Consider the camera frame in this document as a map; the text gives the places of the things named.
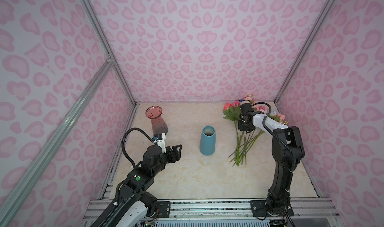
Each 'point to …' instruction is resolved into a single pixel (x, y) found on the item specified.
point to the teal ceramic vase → (207, 142)
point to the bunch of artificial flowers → (245, 140)
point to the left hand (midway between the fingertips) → (177, 144)
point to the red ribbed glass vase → (157, 124)
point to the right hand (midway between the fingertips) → (244, 125)
